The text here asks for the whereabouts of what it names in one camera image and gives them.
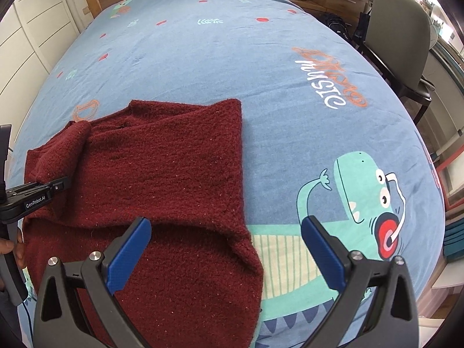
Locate dark red knitted sweater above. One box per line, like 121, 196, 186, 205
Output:
22, 99, 263, 347

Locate person's left hand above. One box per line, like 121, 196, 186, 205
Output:
0, 230, 26, 269

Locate white wardrobe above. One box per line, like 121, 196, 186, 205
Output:
0, 0, 79, 145

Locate blue cartoon print bedsheet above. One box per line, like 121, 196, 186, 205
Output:
9, 0, 444, 347

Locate black bag on floor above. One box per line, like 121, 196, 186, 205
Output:
320, 13, 351, 42

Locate grey chair with black frame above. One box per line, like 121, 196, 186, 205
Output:
359, 0, 435, 124

